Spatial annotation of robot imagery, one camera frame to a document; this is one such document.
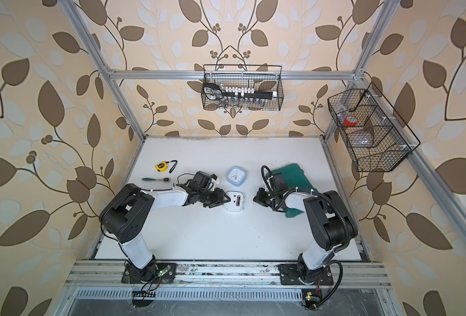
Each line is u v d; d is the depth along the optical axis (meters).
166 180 1.01
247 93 0.82
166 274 0.74
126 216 0.48
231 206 0.90
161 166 1.05
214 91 0.84
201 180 0.77
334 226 0.46
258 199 0.84
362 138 0.72
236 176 1.00
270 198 0.83
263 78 0.91
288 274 0.74
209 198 0.81
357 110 0.87
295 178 0.96
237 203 0.91
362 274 0.75
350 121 0.81
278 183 0.77
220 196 0.85
